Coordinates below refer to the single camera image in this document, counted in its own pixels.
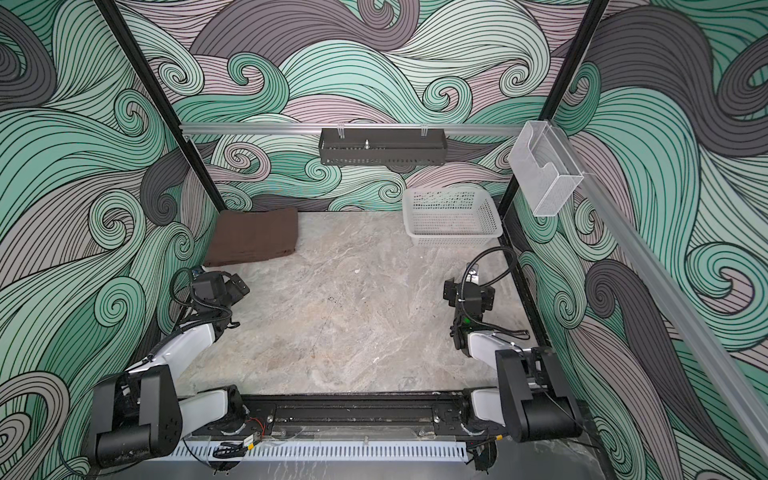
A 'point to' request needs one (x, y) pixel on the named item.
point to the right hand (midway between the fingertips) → (471, 280)
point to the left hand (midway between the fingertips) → (224, 283)
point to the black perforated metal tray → (382, 146)
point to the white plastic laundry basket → (453, 216)
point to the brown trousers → (251, 233)
